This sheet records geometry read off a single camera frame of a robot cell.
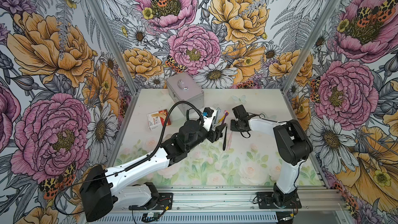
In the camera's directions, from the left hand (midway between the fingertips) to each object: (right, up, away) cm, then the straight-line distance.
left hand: (218, 124), depth 72 cm
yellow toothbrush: (+4, +1, +18) cm, 18 cm away
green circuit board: (-30, -40, -2) cm, 50 cm away
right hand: (+13, -7, +27) cm, 31 cm away
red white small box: (-36, 0, +28) cm, 46 cm away
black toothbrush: (+6, -12, +24) cm, 27 cm away
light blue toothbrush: (+2, +5, +16) cm, 17 cm away
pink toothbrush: (+8, -13, +23) cm, 28 cm away
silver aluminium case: (-21, +20, +30) cm, 42 cm away
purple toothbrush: (+6, +4, +15) cm, 17 cm away
